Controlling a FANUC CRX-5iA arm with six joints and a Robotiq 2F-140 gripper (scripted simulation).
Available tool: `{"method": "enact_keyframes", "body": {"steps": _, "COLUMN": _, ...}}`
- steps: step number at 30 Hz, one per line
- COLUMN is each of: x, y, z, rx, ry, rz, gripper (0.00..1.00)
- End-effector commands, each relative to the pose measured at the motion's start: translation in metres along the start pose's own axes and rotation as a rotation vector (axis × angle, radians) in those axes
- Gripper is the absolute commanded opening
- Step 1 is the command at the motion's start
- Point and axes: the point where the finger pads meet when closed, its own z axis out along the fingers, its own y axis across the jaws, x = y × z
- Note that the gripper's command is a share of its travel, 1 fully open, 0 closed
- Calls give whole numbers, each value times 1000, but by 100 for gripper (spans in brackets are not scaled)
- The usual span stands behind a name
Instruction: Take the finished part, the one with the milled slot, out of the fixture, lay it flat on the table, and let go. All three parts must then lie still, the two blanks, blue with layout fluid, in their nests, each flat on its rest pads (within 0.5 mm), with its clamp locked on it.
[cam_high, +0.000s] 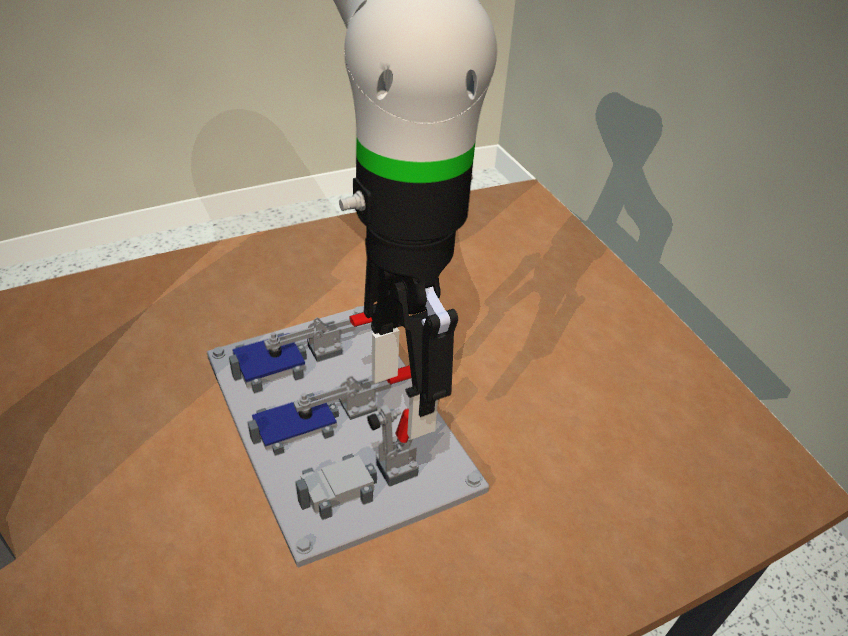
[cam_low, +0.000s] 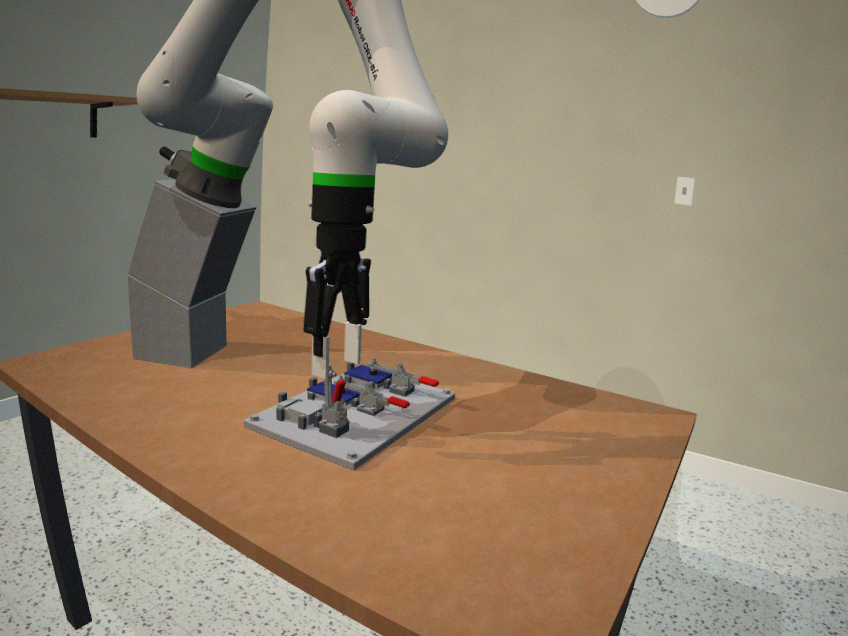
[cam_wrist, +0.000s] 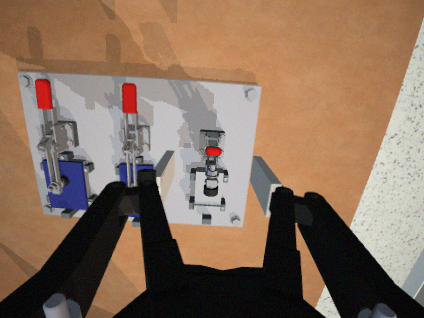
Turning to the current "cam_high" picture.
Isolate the blue rectangular plate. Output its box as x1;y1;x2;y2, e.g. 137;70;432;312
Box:
232;340;306;388

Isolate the blue rectangular block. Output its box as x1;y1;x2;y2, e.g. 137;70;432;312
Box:
252;402;337;450

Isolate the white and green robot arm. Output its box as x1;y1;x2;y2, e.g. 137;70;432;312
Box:
333;0;497;241

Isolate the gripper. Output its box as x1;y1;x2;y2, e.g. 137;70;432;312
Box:
364;227;458;439

